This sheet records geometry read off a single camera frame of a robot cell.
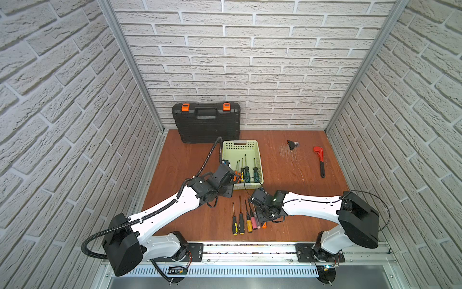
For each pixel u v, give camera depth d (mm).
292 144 1104
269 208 615
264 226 793
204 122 971
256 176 947
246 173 954
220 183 579
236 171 976
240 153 1063
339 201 467
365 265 741
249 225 794
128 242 380
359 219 436
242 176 947
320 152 1068
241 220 815
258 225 801
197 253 732
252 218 815
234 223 795
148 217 426
